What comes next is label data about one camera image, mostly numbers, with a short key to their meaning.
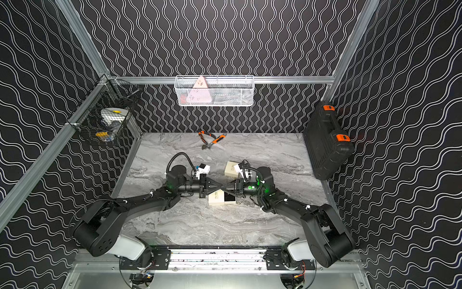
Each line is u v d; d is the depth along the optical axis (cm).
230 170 100
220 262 76
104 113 80
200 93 90
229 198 90
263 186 66
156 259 75
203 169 80
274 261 73
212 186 76
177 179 67
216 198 90
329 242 42
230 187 76
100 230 44
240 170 76
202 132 121
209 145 114
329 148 86
